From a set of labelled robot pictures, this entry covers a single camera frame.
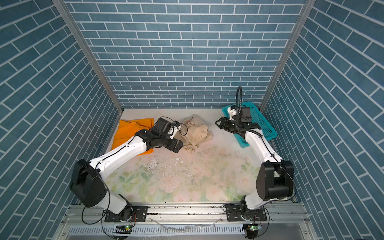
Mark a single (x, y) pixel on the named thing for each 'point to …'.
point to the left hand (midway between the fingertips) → (177, 142)
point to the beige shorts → (194, 132)
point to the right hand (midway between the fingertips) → (217, 122)
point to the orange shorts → (127, 129)
